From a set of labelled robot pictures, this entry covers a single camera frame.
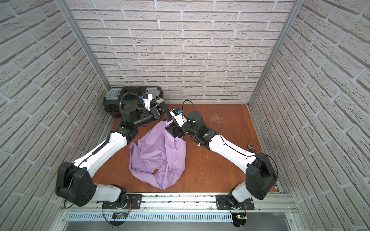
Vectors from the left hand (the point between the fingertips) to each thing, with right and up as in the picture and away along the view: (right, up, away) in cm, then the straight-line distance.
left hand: (170, 106), depth 72 cm
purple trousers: (-9, -29, +10) cm, 32 cm away
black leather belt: (-5, +2, +1) cm, 6 cm away
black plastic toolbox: (-45, +10, +28) cm, 54 cm away
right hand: (+1, -9, +4) cm, 10 cm away
